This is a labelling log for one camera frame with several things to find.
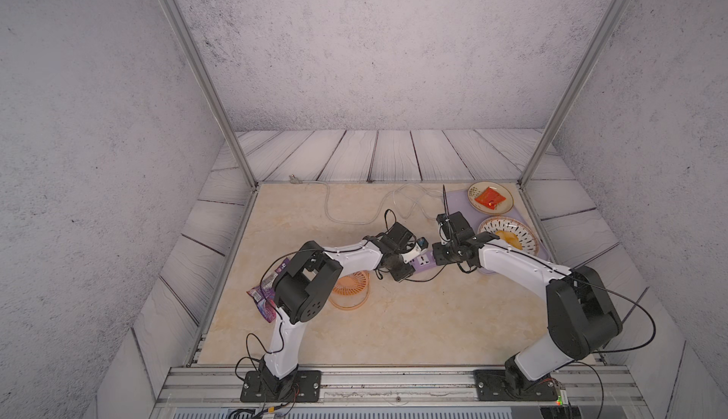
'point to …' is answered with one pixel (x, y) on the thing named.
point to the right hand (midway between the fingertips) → (440, 252)
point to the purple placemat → (459, 201)
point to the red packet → (491, 196)
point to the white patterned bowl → (523, 232)
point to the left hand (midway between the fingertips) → (410, 267)
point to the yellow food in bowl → (510, 238)
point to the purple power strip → (424, 262)
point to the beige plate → (502, 208)
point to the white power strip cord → (404, 190)
